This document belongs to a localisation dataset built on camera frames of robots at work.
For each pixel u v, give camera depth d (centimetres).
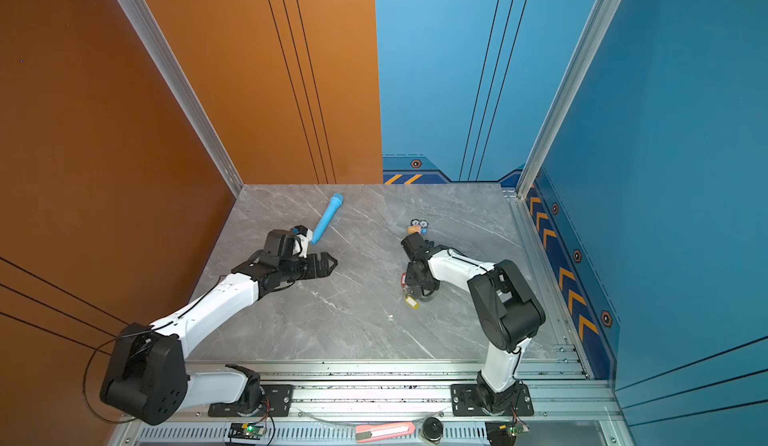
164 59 83
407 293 92
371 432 69
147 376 41
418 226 108
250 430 71
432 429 62
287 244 68
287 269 71
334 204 112
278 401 74
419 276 81
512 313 49
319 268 77
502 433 71
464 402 72
